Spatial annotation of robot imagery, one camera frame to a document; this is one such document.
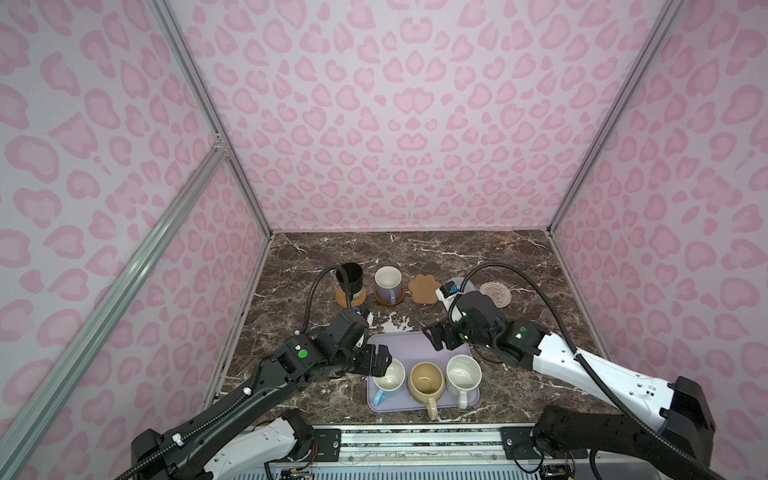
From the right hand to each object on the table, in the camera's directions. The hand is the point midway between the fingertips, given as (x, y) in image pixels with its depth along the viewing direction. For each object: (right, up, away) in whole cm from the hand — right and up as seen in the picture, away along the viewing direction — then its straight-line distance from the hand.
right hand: (436, 323), depth 76 cm
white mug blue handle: (-12, -18, +7) cm, 23 cm away
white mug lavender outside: (-13, +9, +25) cm, 29 cm away
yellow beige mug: (-2, -18, +6) cm, 19 cm away
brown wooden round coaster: (-8, +4, +24) cm, 26 cm away
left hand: (-14, -7, -4) cm, 16 cm away
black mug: (-23, +10, +19) cm, 32 cm away
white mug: (+8, -16, +7) cm, 19 cm away
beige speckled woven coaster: (+24, +4, +24) cm, 35 cm away
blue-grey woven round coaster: (+12, +8, +29) cm, 32 cm away
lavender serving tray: (-5, -12, +17) cm, 21 cm away
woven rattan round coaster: (-28, +3, +23) cm, 37 cm away
